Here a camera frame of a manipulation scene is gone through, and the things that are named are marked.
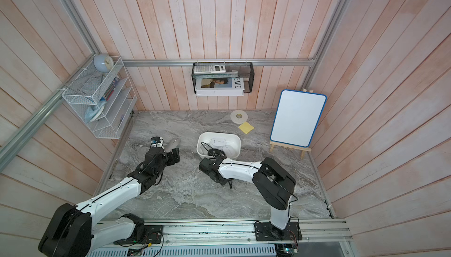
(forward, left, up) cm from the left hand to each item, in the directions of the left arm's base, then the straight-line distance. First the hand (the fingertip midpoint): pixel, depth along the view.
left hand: (171, 152), depth 87 cm
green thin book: (+33, -30, +24) cm, 50 cm away
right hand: (-7, -31, -9) cm, 33 cm away
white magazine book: (+31, -25, +18) cm, 43 cm away
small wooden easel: (+5, -70, -3) cm, 70 cm away
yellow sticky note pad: (+25, -41, -11) cm, 49 cm away
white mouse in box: (+12, -23, -8) cm, 27 cm away
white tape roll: (+35, -37, -11) cm, 52 cm away
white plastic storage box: (+12, -30, -10) cm, 34 cm away
